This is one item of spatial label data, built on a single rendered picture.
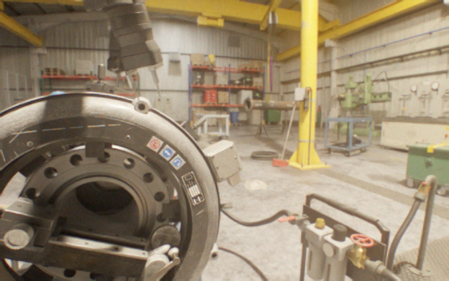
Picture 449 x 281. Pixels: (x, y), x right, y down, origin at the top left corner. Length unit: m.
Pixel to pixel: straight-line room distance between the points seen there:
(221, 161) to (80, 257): 0.46
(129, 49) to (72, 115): 0.23
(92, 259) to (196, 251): 0.29
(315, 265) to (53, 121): 1.02
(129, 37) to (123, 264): 0.56
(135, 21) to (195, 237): 0.59
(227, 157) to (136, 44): 0.43
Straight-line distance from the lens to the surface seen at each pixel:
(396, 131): 6.82
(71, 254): 0.70
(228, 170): 0.73
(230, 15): 12.78
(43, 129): 0.64
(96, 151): 0.74
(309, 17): 4.33
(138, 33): 0.48
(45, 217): 0.62
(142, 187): 0.77
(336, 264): 0.99
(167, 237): 0.76
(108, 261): 0.71
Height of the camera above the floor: 0.92
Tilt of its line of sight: 7 degrees down
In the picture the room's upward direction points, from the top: straight up
